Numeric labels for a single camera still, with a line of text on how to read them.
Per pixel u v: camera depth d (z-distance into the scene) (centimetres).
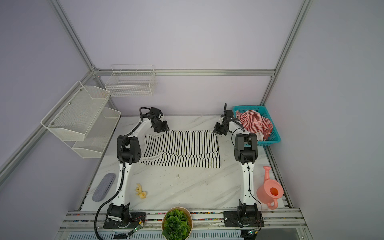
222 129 98
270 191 72
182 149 101
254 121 107
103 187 82
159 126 98
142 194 79
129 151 67
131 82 97
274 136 98
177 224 63
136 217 75
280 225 73
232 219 73
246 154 65
